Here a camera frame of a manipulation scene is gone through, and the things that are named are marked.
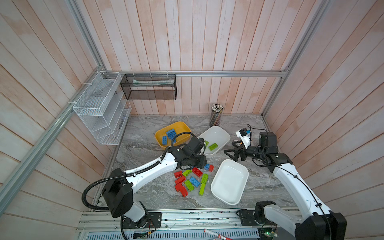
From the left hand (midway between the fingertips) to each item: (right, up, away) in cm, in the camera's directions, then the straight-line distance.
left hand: (204, 166), depth 78 cm
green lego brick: (+9, +8, +23) cm, 26 cm away
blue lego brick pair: (-21, +17, +29) cm, 40 cm away
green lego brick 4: (-8, -13, +8) cm, 17 cm away
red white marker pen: (+5, -30, -9) cm, 32 cm away
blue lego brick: (+3, -3, +13) cm, 14 cm away
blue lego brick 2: (-5, -11, +8) cm, 15 cm away
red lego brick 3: (-14, -10, +8) cm, 18 cm away
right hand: (+13, +10, -1) cm, 17 cm away
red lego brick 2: (-4, -5, +10) cm, 12 cm away
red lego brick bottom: (-14, -13, +5) cm, 20 cm away
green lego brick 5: (+1, -10, +9) cm, 14 cm away
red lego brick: (-15, -7, +8) cm, 18 cm away
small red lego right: (+5, -4, +12) cm, 14 cm away
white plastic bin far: (+11, +13, +31) cm, 35 cm away
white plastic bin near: (+15, -12, +9) cm, 21 cm away
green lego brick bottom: (-1, -13, +4) cm, 14 cm away
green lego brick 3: (-10, -6, +10) cm, 15 cm away
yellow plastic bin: (-15, +21, +32) cm, 41 cm away
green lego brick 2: (+4, +10, +26) cm, 28 cm away
